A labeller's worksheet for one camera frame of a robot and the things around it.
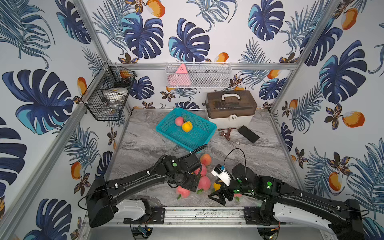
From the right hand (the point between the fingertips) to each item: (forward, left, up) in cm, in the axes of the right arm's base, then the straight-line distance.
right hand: (213, 188), depth 70 cm
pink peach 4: (+5, +4, -8) cm, 10 cm away
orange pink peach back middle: (+20, +2, -9) cm, 22 cm away
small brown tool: (+41, -14, -13) cm, 45 cm away
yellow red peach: (+44, +14, -8) cm, 47 cm away
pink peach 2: (+11, +3, -6) cm, 13 cm away
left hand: (+3, +11, -2) cm, 12 cm away
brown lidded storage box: (+45, -13, +8) cm, 48 cm away
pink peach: (+49, +20, -7) cm, 53 cm away
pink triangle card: (+57, +17, +22) cm, 64 cm away
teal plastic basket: (+38, +6, -13) cm, 41 cm away
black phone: (+41, -29, -12) cm, 52 cm away
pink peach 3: (0, +14, -8) cm, 16 cm away
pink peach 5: (-5, -9, +7) cm, 12 cm away
